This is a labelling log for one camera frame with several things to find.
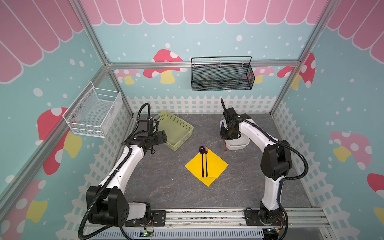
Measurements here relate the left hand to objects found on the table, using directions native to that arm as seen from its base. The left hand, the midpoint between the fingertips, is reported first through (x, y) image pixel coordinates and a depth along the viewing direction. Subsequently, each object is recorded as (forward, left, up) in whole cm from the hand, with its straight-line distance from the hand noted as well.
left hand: (160, 139), depth 85 cm
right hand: (+7, -37, -6) cm, 38 cm away
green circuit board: (-43, +2, -19) cm, 47 cm away
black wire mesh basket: (+36, -36, +17) cm, 54 cm away
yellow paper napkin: (-9, -33, -17) cm, 38 cm away
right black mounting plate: (-36, -50, -16) cm, 63 cm away
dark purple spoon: (+3, -24, -16) cm, 29 cm away
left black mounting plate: (-37, 0, -16) cm, 40 cm away
